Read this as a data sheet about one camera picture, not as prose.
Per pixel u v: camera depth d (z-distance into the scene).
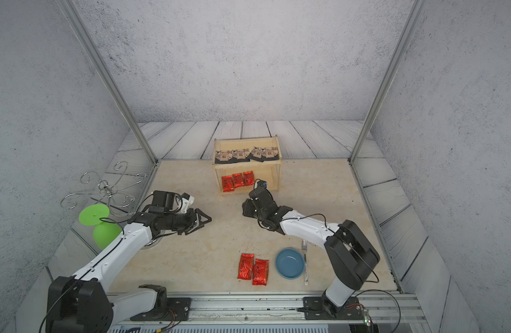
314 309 0.72
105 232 0.62
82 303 0.40
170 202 0.69
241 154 0.95
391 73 0.85
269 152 0.95
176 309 0.71
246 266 0.81
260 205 0.66
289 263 0.83
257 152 0.96
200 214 0.76
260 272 0.79
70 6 0.70
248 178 1.08
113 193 0.69
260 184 0.81
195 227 0.73
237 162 0.92
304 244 0.89
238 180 1.06
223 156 0.94
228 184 1.05
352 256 0.44
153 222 0.59
